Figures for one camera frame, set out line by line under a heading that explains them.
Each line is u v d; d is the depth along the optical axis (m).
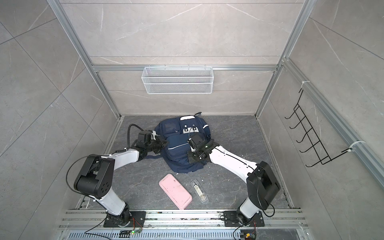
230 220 0.73
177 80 1.00
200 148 0.63
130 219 0.72
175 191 0.80
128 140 0.72
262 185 0.43
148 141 0.78
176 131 1.01
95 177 0.47
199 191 0.81
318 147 0.63
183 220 0.75
